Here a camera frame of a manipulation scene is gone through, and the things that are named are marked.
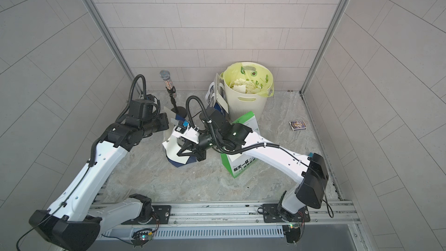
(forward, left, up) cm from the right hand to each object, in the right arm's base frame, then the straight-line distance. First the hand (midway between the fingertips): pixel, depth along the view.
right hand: (182, 154), depth 60 cm
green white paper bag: (+2, -20, -14) cm, 25 cm away
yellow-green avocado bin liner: (+49, -31, -4) cm, 58 cm away
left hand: (+19, +8, -2) cm, 21 cm away
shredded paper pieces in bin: (+41, -26, -7) cm, 49 cm away
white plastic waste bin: (+28, -24, -7) cm, 37 cm away
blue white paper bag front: (+3, +4, +1) cm, 5 cm away
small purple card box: (+27, -57, -27) cm, 68 cm away
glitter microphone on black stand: (+41, +13, -24) cm, 49 cm away
